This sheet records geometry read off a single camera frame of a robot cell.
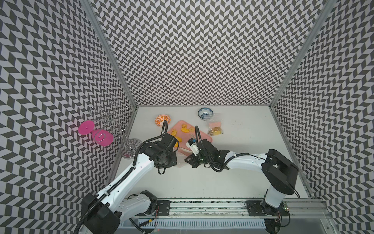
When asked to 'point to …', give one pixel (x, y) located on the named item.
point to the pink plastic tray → (182, 131)
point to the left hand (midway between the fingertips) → (171, 164)
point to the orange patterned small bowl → (159, 119)
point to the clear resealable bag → (215, 127)
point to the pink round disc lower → (102, 137)
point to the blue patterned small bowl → (205, 113)
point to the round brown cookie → (184, 125)
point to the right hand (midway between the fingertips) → (187, 161)
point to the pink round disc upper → (85, 127)
